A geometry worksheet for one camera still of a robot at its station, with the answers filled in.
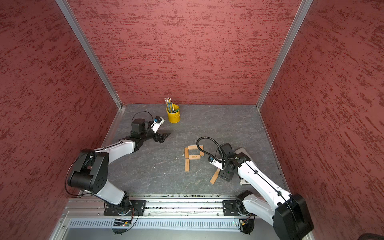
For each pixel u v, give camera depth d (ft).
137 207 2.40
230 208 2.43
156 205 2.49
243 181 2.66
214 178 2.73
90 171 1.51
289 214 1.29
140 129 2.39
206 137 2.19
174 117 3.40
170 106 3.38
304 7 2.34
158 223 2.33
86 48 2.80
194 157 3.00
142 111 3.86
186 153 3.03
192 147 3.14
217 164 2.46
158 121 2.60
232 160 1.85
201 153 3.02
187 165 2.87
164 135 2.71
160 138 2.74
